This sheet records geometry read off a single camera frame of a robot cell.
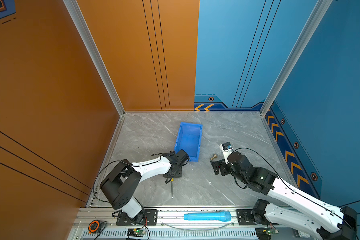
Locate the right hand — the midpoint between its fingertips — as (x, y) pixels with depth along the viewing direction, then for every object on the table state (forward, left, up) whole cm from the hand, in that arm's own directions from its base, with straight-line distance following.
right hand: (216, 159), depth 76 cm
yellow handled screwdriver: (-5, +24, -15) cm, 29 cm away
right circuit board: (-29, -21, -19) cm, 41 cm away
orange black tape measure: (-27, +60, -13) cm, 67 cm away
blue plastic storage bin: (+26, +14, -17) cm, 34 cm away
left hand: (0, +22, -16) cm, 27 cm away
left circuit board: (-29, +40, -17) cm, 52 cm away
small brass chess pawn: (+11, -2, -15) cm, 18 cm away
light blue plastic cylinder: (-23, 0, -13) cm, 26 cm away
